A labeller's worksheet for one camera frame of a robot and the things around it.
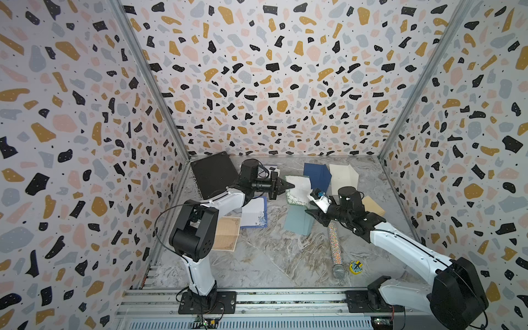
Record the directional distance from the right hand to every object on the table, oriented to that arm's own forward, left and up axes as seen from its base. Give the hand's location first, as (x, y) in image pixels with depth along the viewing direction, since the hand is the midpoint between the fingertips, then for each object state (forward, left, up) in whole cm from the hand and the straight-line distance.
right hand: (310, 205), depth 81 cm
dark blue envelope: (+30, -9, -16) cm, 36 cm away
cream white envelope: (+31, -22, -17) cm, 42 cm away
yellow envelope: (+13, -34, -21) cm, 42 cm away
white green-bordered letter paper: (+3, +5, +4) cm, 7 cm away
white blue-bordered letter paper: (+5, +24, -16) cm, 29 cm away
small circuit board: (-38, +36, -18) cm, 55 cm away
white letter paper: (+15, +16, +5) cm, 22 cm away
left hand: (+4, +6, +7) cm, 10 cm away
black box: (+32, +51, -18) cm, 63 cm away
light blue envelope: (+2, +4, -16) cm, 16 cm away
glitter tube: (-19, -11, -13) cm, 26 cm away
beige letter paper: (-5, +36, -16) cm, 40 cm away
